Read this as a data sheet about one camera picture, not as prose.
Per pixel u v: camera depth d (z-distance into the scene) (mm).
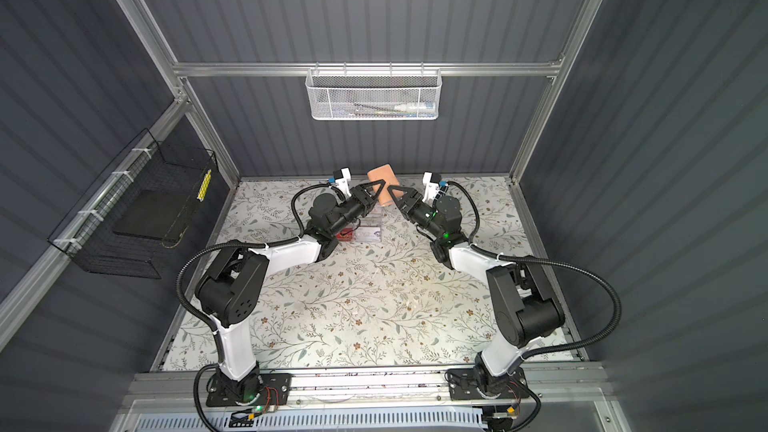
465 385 738
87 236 616
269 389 722
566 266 443
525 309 468
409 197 754
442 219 680
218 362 587
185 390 765
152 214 761
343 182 808
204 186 829
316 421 771
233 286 509
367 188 789
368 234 994
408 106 907
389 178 831
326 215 695
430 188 786
